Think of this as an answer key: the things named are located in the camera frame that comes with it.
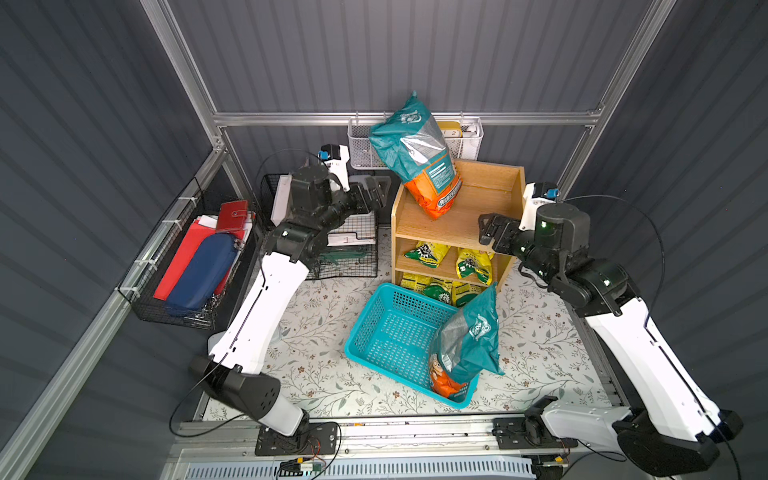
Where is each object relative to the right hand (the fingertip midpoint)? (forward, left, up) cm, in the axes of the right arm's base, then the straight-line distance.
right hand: (504, 228), depth 64 cm
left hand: (+8, +27, +6) cm, 29 cm away
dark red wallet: (+12, +67, -8) cm, 69 cm away
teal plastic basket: (-7, +23, -40) cm, 47 cm away
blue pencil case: (-4, +68, -9) cm, 69 cm away
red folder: (+7, +76, -9) cm, 77 cm away
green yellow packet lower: (+6, +5, -36) cm, 37 cm away
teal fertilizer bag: (-19, +7, -18) cm, 27 cm away
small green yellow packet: (+8, +1, -22) cm, 23 cm away
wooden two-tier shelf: (+11, +9, -23) cm, 26 cm away
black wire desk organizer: (+19, +39, -29) cm, 52 cm away
